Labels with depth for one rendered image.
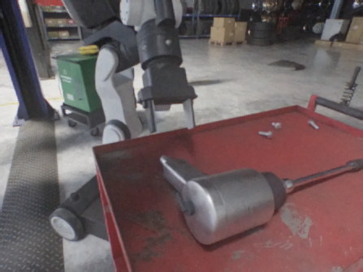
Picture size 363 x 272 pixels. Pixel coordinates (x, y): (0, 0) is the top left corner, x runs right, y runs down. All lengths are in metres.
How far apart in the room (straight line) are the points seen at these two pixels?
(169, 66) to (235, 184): 0.26
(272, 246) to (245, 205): 0.09
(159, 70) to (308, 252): 0.39
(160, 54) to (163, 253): 0.34
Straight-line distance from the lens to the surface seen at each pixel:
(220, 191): 0.33
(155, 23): 0.50
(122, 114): 1.11
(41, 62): 4.87
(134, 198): 0.46
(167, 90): 0.46
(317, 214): 0.50
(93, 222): 1.41
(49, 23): 10.02
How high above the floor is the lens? 1.17
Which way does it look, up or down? 29 degrees down
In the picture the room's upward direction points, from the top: 2 degrees clockwise
